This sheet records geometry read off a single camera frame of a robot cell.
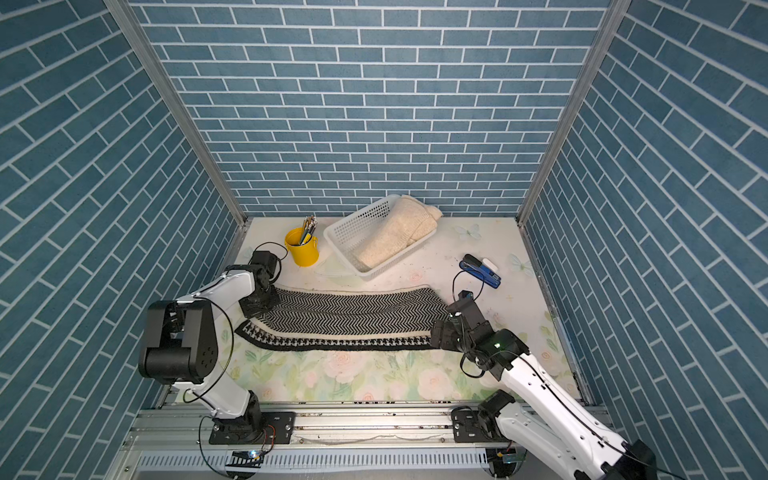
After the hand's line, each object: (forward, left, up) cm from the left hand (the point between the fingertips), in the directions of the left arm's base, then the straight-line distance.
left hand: (271, 307), depth 92 cm
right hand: (-12, -53, +8) cm, 55 cm away
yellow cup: (+20, -7, +2) cm, 21 cm away
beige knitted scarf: (+29, -45, +10) cm, 55 cm away
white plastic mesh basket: (+29, -21, +1) cm, 36 cm away
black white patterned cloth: (-5, -36, +2) cm, 36 cm away
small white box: (+16, -72, +2) cm, 74 cm away
